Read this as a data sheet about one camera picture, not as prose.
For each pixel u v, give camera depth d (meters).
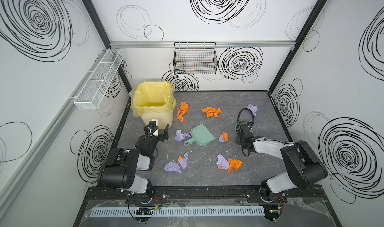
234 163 0.83
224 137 0.93
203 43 0.90
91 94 0.72
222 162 0.84
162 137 0.79
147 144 0.67
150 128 0.72
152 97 0.99
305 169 0.44
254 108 1.05
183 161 0.84
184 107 1.09
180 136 0.92
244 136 0.73
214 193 0.76
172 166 0.82
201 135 0.96
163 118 0.89
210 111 1.06
